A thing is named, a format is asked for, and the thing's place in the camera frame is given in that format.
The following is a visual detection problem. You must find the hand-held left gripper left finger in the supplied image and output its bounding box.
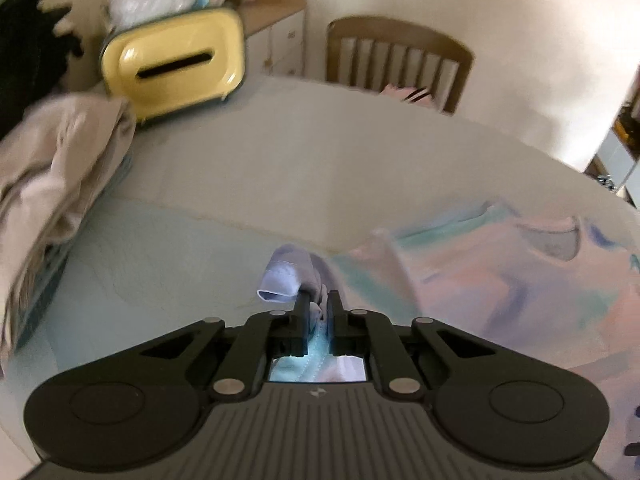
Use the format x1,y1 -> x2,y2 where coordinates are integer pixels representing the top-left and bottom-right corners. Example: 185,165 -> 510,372
140,290 -> 310,402

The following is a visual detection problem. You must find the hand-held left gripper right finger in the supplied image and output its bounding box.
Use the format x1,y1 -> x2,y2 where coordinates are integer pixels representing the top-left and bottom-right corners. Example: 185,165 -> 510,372
327,290 -> 496,401

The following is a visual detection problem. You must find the pastel tie-dye shirt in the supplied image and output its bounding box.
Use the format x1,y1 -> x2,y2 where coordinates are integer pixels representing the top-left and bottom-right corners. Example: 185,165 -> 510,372
256,199 -> 640,456

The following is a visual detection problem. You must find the blue white printed tablecloth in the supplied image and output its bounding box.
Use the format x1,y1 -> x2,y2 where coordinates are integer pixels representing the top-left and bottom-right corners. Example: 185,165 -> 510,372
0,75 -> 640,480

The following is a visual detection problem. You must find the pink striped cloth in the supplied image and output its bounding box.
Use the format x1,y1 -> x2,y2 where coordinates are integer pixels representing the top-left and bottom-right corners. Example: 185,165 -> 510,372
379,84 -> 435,110

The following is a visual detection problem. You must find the white drawer cabinet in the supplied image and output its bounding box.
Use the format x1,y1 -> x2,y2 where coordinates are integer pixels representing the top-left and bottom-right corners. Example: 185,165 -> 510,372
227,0 -> 307,80

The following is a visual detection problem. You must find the yellow tissue box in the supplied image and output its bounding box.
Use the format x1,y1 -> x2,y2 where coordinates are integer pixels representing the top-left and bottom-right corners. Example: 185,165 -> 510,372
99,7 -> 248,125

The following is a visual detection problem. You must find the beige grey garment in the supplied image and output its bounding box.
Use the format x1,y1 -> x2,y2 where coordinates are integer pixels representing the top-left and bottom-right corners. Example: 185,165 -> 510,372
0,92 -> 137,378

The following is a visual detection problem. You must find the wooden chair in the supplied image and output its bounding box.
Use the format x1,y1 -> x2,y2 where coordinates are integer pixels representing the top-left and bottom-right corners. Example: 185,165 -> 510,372
325,16 -> 475,115

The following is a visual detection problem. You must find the black garment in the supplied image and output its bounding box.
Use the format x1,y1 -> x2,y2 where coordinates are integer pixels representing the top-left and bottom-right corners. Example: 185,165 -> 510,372
0,0 -> 85,140

